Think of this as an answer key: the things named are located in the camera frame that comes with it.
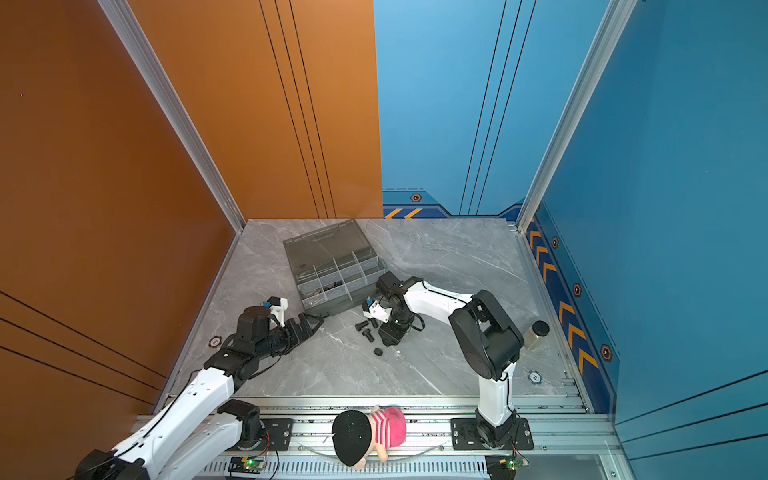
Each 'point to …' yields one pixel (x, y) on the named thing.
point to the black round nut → (378, 352)
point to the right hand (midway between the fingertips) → (389, 336)
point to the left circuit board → (250, 465)
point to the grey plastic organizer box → (334, 266)
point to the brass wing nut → (317, 292)
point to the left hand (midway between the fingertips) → (316, 324)
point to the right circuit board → (504, 467)
